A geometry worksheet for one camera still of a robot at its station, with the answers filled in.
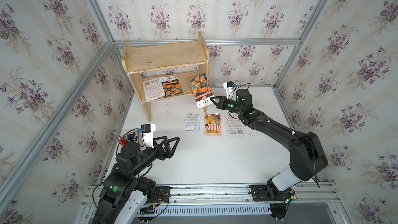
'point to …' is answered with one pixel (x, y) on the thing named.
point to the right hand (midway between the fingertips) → (211, 99)
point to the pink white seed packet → (235, 127)
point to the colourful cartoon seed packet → (212, 126)
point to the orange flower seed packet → (202, 90)
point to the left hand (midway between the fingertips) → (175, 141)
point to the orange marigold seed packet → (171, 85)
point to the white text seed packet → (153, 89)
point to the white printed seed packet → (192, 121)
